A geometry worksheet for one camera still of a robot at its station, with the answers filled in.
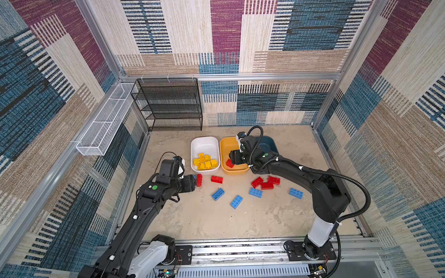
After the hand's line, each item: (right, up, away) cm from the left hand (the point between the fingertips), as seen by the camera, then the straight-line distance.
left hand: (191, 181), depth 78 cm
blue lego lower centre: (+21, -12, +9) cm, 26 cm away
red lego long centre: (+11, -2, +16) cm, 19 cm away
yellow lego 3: (+2, +4, +21) cm, 21 cm away
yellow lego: (+9, +6, +20) cm, 23 cm away
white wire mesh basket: (-52, +19, +13) cm, 56 cm away
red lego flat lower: (+37, -6, +14) cm, 40 cm away
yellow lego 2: (-1, +6, +22) cm, 23 cm away
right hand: (+22, +11, +12) cm, 27 cm away
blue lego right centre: (+31, -8, +11) cm, 34 cm away
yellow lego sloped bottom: (+5, +9, +25) cm, 26 cm away
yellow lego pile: (+6, +5, +21) cm, 22 cm away
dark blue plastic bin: (+41, +16, +30) cm, 54 cm away
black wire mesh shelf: (-19, +41, +30) cm, 54 cm away
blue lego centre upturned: (+12, -9, +11) cm, 18 cm away
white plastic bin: (+5, +16, +29) cm, 33 cm away
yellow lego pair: (+1, +9, +26) cm, 27 cm away
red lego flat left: (+32, -4, +16) cm, 36 cm away
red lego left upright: (+1, -3, +16) cm, 16 cm away
